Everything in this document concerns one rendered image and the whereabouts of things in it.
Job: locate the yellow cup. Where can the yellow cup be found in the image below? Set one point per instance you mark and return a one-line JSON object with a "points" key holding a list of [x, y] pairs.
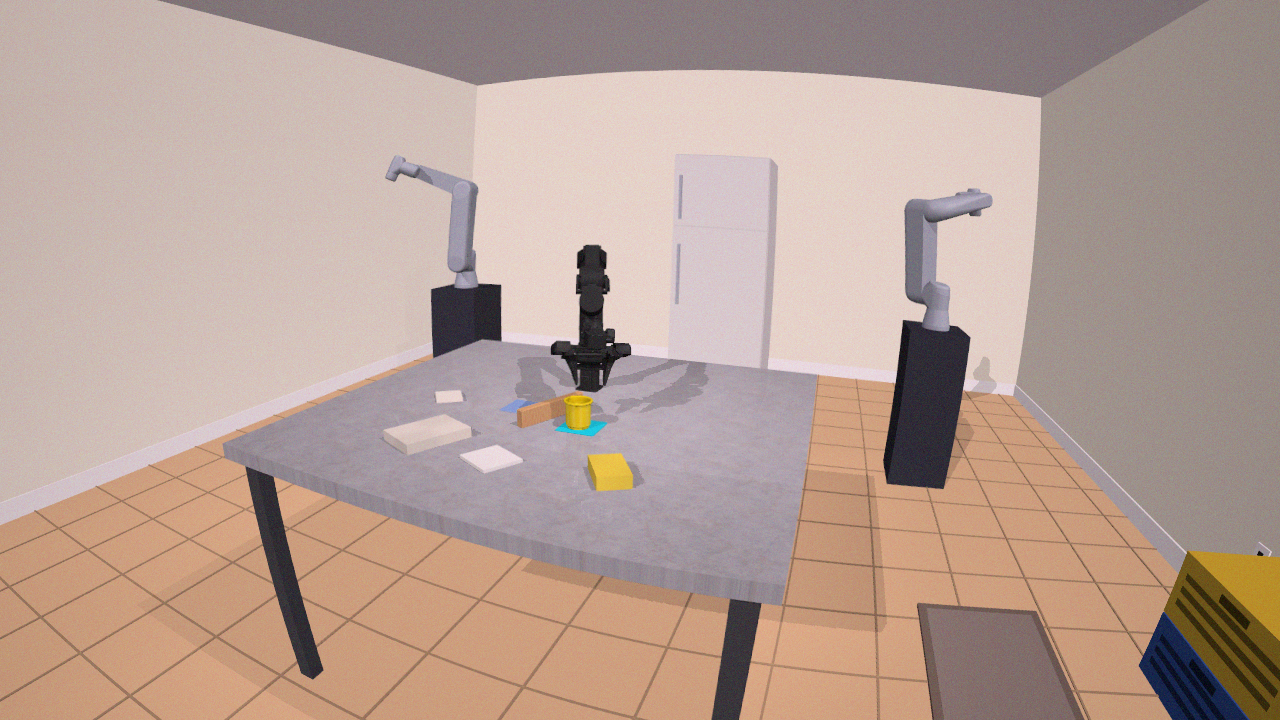
{"points": [[578, 412]]}

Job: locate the yellow rectangular block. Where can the yellow rectangular block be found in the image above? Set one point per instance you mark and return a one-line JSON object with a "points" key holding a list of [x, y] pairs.
{"points": [[609, 472]]}

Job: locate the white flat square tile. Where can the white flat square tile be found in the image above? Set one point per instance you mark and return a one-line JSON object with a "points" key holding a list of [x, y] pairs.
{"points": [[491, 458]]}

